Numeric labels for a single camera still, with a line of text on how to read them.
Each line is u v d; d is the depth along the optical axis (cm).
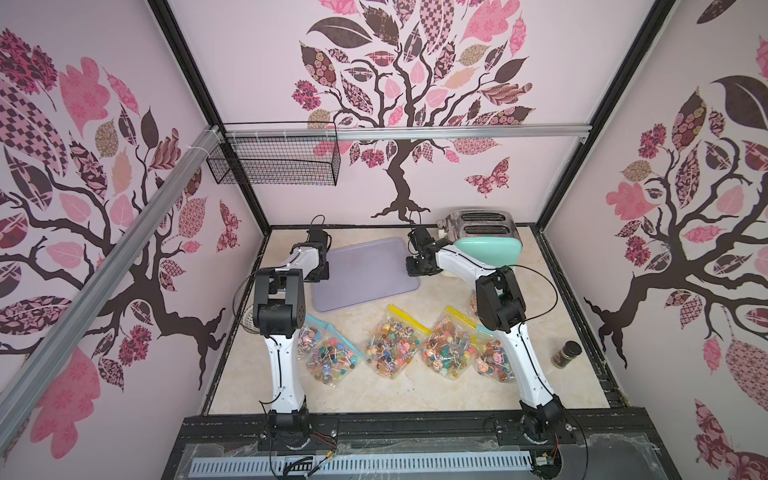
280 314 58
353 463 70
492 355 84
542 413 64
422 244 85
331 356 85
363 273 102
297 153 95
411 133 93
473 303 67
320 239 87
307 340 88
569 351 78
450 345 87
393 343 86
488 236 94
